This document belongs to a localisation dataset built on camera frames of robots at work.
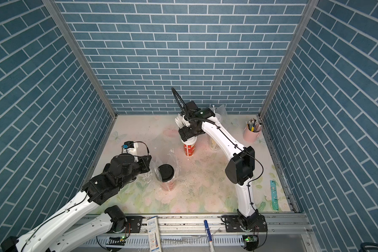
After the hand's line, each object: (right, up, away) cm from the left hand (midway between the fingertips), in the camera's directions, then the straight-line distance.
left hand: (157, 158), depth 72 cm
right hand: (+15, +10, +14) cm, 23 cm away
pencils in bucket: (+53, +15, +24) cm, 60 cm away
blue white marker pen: (+25, -37, -4) cm, 45 cm away
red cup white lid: (+14, +4, +14) cm, 21 cm away
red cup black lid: (+5, -7, 0) cm, 8 cm away
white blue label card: (-1, -33, -1) cm, 33 cm away
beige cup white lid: (+29, +3, +24) cm, 38 cm away
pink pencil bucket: (+53, +9, +26) cm, 60 cm away
